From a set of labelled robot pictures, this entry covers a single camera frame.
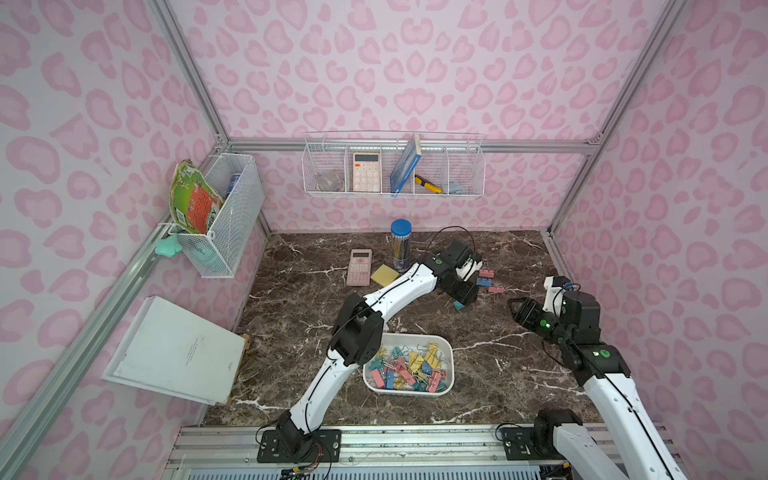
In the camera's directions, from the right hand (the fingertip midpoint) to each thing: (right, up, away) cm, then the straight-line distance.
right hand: (513, 301), depth 77 cm
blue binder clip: (0, +3, +26) cm, 26 cm away
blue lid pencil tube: (-29, +19, +18) cm, 39 cm away
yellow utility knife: (-20, +35, +20) cm, 45 cm away
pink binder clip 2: (+2, +6, +30) cm, 30 cm away
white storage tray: (-26, -18, +5) cm, 32 cm away
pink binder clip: (+3, 0, +23) cm, 23 cm away
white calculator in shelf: (-40, +38, +17) cm, 58 cm away
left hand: (-9, +3, +15) cm, 18 cm away
